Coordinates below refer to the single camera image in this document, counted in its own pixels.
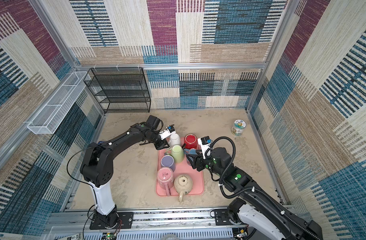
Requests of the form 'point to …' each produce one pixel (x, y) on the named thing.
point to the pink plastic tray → (198, 177)
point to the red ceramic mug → (190, 140)
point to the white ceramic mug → (174, 139)
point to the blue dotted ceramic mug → (191, 151)
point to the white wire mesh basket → (51, 115)
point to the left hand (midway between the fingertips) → (167, 141)
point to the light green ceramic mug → (177, 152)
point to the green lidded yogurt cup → (239, 126)
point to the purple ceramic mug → (168, 160)
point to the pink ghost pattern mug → (165, 178)
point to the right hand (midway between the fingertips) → (192, 156)
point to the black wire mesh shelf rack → (119, 90)
